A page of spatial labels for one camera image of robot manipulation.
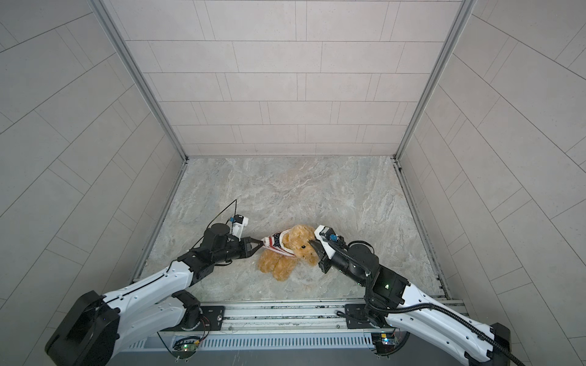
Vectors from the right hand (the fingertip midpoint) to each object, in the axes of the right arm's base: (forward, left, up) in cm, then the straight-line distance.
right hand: (309, 242), depth 68 cm
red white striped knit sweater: (+3, +11, -5) cm, 13 cm away
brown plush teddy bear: (0, +4, +2) cm, 5 cm away
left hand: (+6, +14, -11) cm, 19 cm away
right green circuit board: (-24, -21, -20) cm, 38 cm away
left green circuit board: (-22, +37, -16) cm, 46 cm away
